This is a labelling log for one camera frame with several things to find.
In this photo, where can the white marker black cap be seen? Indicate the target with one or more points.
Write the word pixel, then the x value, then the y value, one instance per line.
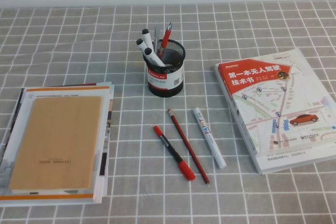
pixel 141 45
pixel 147 38
pixel 153 58

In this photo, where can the white orange striped book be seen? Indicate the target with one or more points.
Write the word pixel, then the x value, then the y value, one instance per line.
pixel 58 147

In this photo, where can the orange white map book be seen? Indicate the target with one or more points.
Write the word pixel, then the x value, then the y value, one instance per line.
pixel 283 111

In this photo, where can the red pencil with eraser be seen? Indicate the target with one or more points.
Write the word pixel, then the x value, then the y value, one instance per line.
pixel 194 157

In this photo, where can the red and black marker pen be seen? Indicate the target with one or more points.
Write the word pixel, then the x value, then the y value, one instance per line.
pixel 183 167

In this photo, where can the red ballpoint pen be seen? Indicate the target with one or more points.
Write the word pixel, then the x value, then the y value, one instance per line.
pixel 165 40

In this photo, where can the tan classic notebook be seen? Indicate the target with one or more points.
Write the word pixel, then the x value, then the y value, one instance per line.
pixel 58 147

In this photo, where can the black mesh pen holder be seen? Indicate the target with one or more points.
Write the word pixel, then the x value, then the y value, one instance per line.
pixel 167 81

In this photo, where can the magazine under book stack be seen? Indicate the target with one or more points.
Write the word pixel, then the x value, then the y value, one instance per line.
pixel 93 195

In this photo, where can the grey transparent pen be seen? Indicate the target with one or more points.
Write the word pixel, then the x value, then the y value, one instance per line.
pixel 156 39

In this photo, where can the white paint marker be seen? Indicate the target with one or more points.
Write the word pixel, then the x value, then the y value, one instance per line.
pixel 210 139

